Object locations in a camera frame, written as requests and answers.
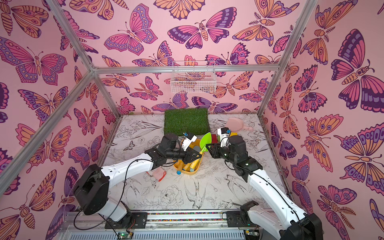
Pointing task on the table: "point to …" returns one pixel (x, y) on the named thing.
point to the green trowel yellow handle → (205, 140)
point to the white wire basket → (193, 82)
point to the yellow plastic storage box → (180, 165)
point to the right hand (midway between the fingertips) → (205, 146)
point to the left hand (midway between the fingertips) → (201, 155)
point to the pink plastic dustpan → (236, 125)
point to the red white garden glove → (159, 174)
